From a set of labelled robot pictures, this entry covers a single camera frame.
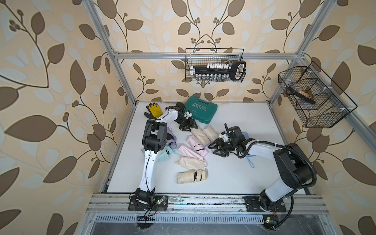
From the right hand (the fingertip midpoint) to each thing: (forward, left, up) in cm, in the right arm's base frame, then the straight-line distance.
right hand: (210, 149), depth 88 cm
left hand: (+19, +10, -2) cm, 22 cm away
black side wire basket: (+9, -55, +28) cm, 62 cm away
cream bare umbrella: (-15, +11, -1) cm, 19 cm away
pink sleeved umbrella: (+4, +8, -1) cm, 9 cm away
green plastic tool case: (+33, +3, -2) cm, 33 cm away
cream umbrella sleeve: (-6, +12, -3) cm, 14 cm away
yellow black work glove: (+37, +40, -3) cm, 54 cm away
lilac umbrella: (+9, +25, -2) cm, 26 cm away
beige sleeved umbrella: (+13, +6, -3) cm, 15 cm away
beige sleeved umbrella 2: (+12, -2, -3) cm, 13 cm away
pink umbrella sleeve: (0, +15, -2) cm, 15 cm away
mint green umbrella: (-1, +27, -2) cm, 28 cm away
